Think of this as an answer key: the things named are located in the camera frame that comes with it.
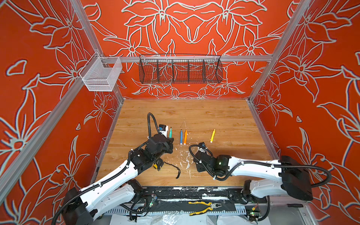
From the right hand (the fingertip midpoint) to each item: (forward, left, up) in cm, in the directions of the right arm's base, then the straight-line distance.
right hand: (195, 163), depth 80 cm
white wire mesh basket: (+53, +62, +27) cm, 86 cm away
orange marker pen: (+19, +5, -3) cm, 20 cm away
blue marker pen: (+19, +8, -3) cm, 21 cm away
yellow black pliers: (-21, -7, -3) cm, 22 cm away
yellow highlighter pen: (+20, -14, -3) cm, 24 cm away
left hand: (+9, +13, +14) cm, 21 cm away
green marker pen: (+10, +14, +17) cm, 24 cm away
